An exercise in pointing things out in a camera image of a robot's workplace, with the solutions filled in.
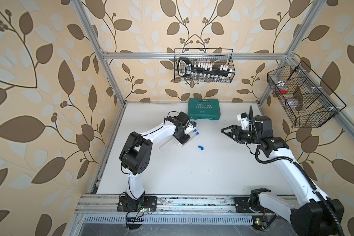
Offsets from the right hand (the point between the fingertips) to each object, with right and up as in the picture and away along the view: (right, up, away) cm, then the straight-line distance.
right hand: (224, 132), depth 76 cm
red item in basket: (+35, +22, +5) cm, 42 cm away
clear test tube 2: (-17, -2, +8) cm, 19 cm away
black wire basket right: (+42, +16, -3) cm, 45 cm away
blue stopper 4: (-9, -12, +18) cm, 24 cm away
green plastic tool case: (-5, +14, +35) cm, 38 cm away
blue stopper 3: (-10, -12, +20) cm, 25 cm away
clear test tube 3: (-33, -9, +23) cm, 41 cm away
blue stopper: (-11, -3, +26) cm, 28 cm away
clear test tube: (-18, -5, +8) cm, 20 cm away
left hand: (-21, -5, +15) cm, 27 cm away
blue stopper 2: (-14, 0, +16) cm, 21 cm away
